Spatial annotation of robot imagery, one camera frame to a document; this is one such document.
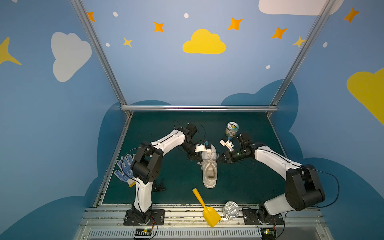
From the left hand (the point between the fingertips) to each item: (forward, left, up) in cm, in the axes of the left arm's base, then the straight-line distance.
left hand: (199, 157), depth 89 cm
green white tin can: (+24, -23, -1) cm, 33 cm away
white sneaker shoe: (-6, -5, +3) cm, 8 cm away
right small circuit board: (-36, -34, -10) cm, 51 cm away
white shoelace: (0, -7, +1) cm, 7 cm away
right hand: (-3, -12, +4) cm, 12 cm away
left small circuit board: (-37, +28, -10) cm, 47 cm away
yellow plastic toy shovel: (-29, -5, -7) cm, 30 cm away
